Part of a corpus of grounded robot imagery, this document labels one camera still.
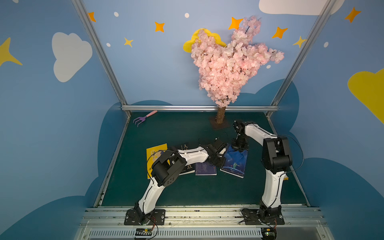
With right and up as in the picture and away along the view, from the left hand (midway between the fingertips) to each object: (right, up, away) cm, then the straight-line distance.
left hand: (224, 162), depth 93 cm
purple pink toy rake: (-62, +28, +22) cm, 71 cm away
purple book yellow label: (-12, -4, -2) cm, 13 cm away
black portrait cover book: (-22, -3, -3) cm, 22 cm away
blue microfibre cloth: (+6, +4, +1) cm, 7 cm away
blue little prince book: (+8, -5, -2) cm, 9 cm away
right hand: (+10, +7, +6) cm, 14 cm away
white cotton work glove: (+36, -8, -5) cm, 38 cm away
